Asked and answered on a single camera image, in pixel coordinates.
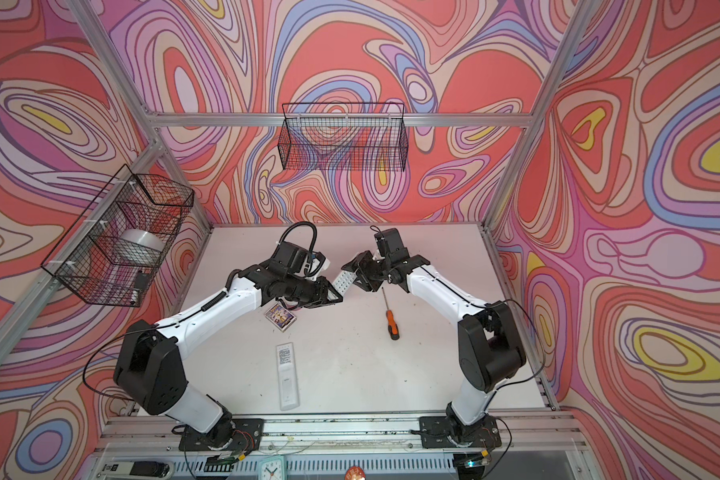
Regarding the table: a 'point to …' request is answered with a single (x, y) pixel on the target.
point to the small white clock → (272, 467)
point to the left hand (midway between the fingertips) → (343, 297)
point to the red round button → (355, 473)
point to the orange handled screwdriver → (393, 329)
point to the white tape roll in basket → (139, 245)
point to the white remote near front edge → (289, 396)
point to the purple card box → (280, 317)
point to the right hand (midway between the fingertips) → (346, 277)
